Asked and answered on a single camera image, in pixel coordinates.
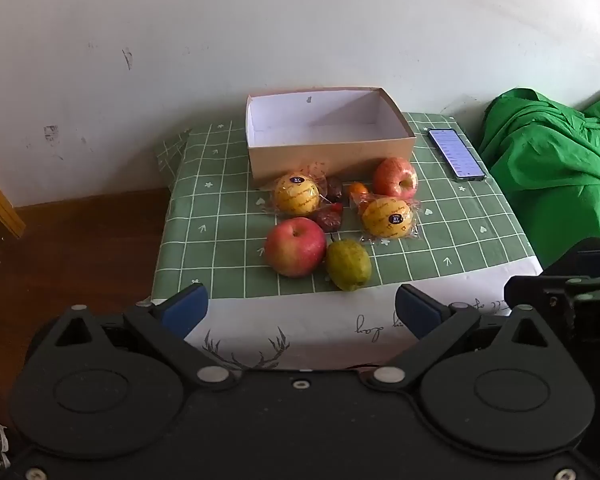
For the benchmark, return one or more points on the green checked tablecloth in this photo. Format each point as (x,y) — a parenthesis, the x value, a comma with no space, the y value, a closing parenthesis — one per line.
(220,240)

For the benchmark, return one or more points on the wrinkled brown passion fruit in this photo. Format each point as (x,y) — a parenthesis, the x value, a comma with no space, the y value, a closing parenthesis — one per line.
(326,220)
(335,190)

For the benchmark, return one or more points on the brown cardboard box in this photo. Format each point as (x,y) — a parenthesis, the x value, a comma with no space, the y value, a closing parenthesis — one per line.
(330,160)

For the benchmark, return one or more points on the green cloth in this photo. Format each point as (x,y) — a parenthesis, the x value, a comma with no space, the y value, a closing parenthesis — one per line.
(545,170)

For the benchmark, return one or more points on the small orange tangerine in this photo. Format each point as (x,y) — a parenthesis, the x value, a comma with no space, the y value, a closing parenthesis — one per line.
(358,189)

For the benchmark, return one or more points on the small red hawthorn berry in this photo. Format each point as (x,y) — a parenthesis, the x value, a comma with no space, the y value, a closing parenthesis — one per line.
(336,207)

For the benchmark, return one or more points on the plastic-wrapped yellow orange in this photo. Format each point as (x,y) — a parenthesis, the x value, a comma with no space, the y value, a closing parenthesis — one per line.
(386,217)
(296,195)

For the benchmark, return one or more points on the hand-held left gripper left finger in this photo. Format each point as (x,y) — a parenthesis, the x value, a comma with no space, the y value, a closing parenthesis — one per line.
(185,310)

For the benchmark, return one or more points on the smartphone in clear case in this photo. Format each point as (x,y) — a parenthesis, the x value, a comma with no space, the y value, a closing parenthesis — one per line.
(455,155)

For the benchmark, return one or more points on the green pear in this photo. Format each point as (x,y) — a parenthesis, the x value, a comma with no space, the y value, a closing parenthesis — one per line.
(348,265)

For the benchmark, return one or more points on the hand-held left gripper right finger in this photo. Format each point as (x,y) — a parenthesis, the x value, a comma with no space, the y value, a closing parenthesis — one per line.
(417,312)

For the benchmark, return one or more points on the red apple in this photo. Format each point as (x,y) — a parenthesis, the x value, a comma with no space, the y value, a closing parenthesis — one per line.
(394,177)
(295,247)

